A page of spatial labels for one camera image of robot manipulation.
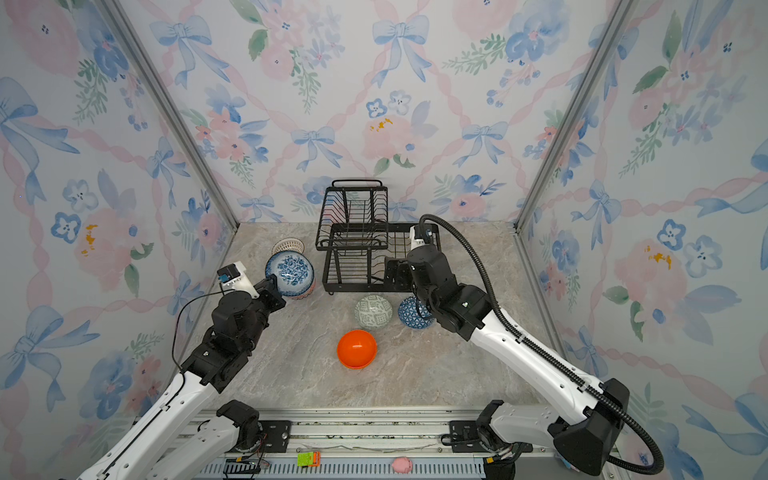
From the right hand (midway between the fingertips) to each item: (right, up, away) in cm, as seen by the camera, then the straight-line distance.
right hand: (402, 258), depth 72 cm
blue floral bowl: (-28, -3, +4) cm, 28 cm away
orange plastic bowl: (-13, -26, +13) cm, 32 cm away
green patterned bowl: (-8, -17, +23) cm, 30 cm away
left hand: (-31, -4, +1) cm, 31 cm away
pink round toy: (0, -48, -3) cm, 48 cm away
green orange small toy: (-22, -46, -3) cm, 51 cm away
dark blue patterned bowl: (+3, -18, +23) cm, 29 cm away
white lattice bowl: (-40, +5, +37) cm, 55 cm away
